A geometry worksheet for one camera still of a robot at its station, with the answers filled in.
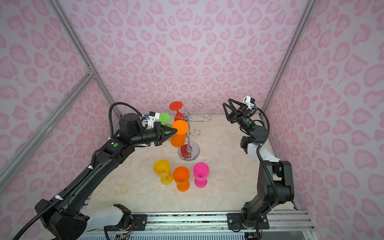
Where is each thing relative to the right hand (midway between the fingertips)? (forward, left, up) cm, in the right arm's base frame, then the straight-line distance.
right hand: (226, 105), depth 65 cm
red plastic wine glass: (+11, +24, -11) cm, 29 cm away
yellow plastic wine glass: (-15, +32, -32) cm, 48 cm away
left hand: (-9, +21, -5) cm, 23 cm away
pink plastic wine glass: (-17, +11, -29) cm, 36 cm away
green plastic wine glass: (+1, +30, -10) cm, 31 cm away
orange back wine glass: (-20, +21, -29) cm, 41 cm away
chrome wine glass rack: (+2, +19, -43) cm, 47 cm away
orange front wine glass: (-6, +23, -18) cm, 29 cm away
